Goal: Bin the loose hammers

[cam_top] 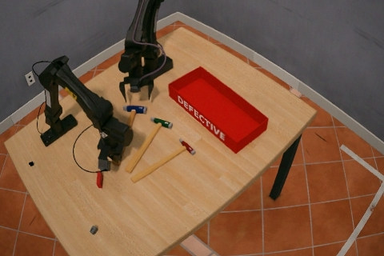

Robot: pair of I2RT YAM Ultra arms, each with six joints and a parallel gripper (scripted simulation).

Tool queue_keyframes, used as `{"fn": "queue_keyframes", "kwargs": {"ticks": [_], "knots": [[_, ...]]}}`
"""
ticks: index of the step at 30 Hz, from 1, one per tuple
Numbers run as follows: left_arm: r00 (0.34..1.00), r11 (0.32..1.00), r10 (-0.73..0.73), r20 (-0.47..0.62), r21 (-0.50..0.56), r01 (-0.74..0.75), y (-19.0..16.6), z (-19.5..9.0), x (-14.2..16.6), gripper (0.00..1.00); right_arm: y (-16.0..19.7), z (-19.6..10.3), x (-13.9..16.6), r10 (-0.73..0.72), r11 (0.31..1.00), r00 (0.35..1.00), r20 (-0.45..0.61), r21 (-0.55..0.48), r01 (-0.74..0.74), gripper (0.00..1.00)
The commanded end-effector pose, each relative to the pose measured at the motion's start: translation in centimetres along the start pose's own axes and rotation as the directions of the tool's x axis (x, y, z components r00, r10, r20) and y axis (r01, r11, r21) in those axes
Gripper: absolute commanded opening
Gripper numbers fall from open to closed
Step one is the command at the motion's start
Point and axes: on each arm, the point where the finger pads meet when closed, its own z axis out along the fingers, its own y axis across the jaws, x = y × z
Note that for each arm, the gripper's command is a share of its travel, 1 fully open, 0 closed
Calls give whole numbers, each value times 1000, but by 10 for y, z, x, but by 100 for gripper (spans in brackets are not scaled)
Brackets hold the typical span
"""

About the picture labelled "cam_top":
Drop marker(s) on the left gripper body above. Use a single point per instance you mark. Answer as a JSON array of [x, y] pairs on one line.
[[134, 76]]

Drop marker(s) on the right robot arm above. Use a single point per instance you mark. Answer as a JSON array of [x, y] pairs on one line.
[[108, 126]]

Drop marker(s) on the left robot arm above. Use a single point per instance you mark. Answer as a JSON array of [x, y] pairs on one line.
[[143, 24]]

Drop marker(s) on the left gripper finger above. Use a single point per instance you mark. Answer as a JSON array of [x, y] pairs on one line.
[[150, 88], [122, 91]]

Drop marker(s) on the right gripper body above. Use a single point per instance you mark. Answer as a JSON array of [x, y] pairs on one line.
[[108, 148]]

